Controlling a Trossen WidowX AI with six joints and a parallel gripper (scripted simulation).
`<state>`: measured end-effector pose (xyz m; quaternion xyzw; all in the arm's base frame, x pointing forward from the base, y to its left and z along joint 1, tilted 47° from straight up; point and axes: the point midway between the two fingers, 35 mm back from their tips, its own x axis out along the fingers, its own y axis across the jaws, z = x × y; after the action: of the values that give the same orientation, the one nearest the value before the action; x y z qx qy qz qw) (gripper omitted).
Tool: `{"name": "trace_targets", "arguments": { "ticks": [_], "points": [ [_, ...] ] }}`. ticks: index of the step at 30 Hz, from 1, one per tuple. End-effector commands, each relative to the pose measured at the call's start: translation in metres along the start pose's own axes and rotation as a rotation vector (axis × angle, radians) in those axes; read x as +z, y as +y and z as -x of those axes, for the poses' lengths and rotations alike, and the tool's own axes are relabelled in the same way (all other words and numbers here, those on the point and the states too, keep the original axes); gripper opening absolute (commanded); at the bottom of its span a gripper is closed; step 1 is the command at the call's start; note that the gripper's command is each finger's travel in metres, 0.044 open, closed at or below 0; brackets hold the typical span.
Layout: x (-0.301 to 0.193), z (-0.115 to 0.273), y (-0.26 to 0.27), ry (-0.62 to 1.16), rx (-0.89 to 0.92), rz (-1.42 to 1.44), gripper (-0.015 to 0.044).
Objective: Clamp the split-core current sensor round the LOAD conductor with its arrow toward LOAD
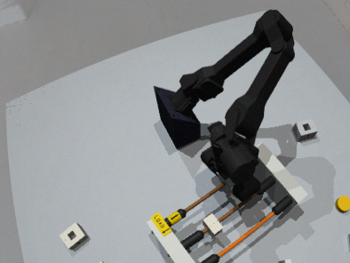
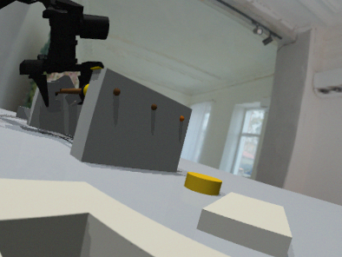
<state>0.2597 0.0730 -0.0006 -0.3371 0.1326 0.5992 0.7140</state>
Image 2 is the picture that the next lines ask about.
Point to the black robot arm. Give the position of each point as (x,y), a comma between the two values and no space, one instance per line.
(67,18)

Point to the yellow cylinder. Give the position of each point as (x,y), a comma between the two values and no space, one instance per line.
(203,184)

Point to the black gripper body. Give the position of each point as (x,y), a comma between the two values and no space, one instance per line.
(62,52)

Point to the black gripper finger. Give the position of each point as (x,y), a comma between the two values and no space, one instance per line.
(41,82)
(83,79)

